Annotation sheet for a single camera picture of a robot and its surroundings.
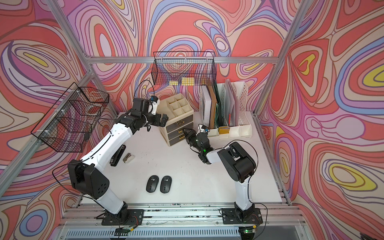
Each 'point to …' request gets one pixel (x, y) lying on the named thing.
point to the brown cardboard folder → (213, 106)
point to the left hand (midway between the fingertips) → (161, 116)
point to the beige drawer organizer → (180, 115)
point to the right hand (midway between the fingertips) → (181, 133)
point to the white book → (205, 103)
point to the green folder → (219, 117)
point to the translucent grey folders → (232, 104)
